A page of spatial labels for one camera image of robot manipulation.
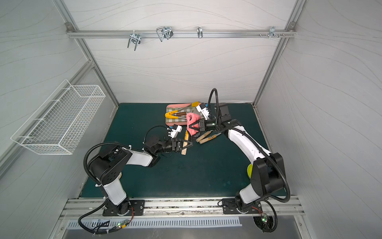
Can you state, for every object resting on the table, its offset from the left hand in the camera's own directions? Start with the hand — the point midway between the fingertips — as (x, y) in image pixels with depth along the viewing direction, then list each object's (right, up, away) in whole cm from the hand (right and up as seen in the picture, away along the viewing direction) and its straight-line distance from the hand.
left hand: (192, 146), depth 74 cm
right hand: (-1, +10, +3) cm, 10 cm away
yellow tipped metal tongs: (+2, +25, +44) cm, 51 cm away
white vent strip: (-42, -38, -2) cm, 57 cm away
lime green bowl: (+32, -14, +8) cm, 36 cm away
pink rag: (0, +14, 0) cm, 14 cm away
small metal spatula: (-10, +18, +38) cm, 43 cm away
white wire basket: (-62, +11, -5) cm, 63 cm away
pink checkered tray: (-17, +23, +45) cm, 53 cm away
